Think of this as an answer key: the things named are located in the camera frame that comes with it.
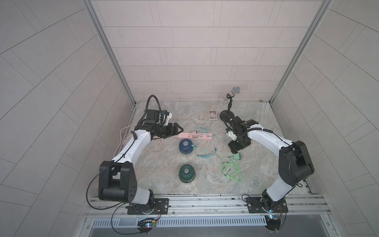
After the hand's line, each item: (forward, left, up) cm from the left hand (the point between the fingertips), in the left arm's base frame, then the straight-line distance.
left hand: (180, 129), depth 83 cm
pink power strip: (+3, -12, -11) cm, 17 cm away
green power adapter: (-10, -34, -12) cm, 38 cm away
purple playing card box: (+20, -21, -12) cm, 31 cm away
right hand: (-6, -33, -11) cm, 35 cm away
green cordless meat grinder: (-23, -5, -5) cm, 24 cm away
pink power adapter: (+2, -8, -9) cm, 12 cm away
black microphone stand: (+22, -32, -14) cm, 41 cm away
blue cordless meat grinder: (-9, -3, -4) cm, 10 cm away
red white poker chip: (+21, -13, -15) cm, 29 cm away
